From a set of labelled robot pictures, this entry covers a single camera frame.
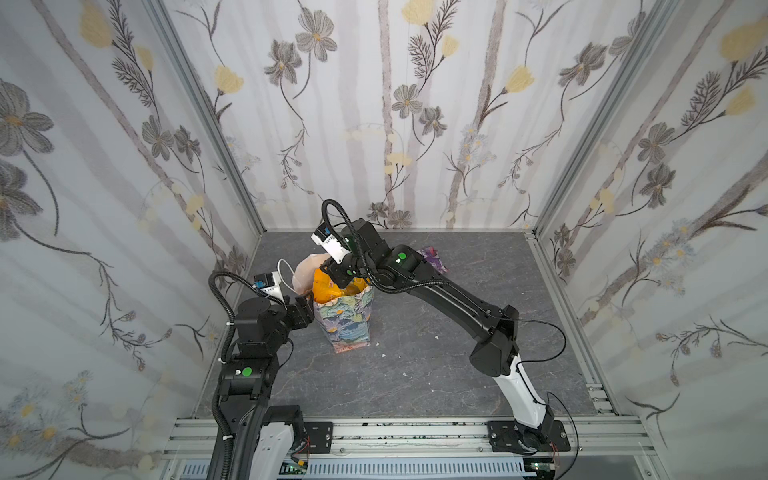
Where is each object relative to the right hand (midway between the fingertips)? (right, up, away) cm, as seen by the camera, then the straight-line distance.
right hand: (317, 253), depth 70 cm
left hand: (-5, -8, +2) cm, 10 cm away
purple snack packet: (+33, 0, +38) cm, 50 cm away
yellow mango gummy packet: (0, -9, +6) cm, 11 cm away
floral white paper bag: (+6, -18, +7) cm, 20 cm away
